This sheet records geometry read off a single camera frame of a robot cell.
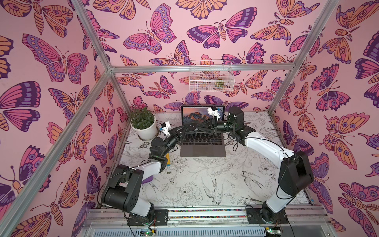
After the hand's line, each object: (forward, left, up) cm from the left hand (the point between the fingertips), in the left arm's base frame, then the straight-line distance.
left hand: (190, 126), depth 76 cm
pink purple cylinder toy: (-18, +24, -27) cm, 40 cm away
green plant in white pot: (+14, +30, -12) cm, 35 cm away
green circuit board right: (-41, -40, -29) cm, 64 cm away
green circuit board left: (-43, +21, -30) cm, 56 cm away
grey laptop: (+7, -6, -27) cm, 29 cm away
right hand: (-1, -4, +2) cm, 5 cm away
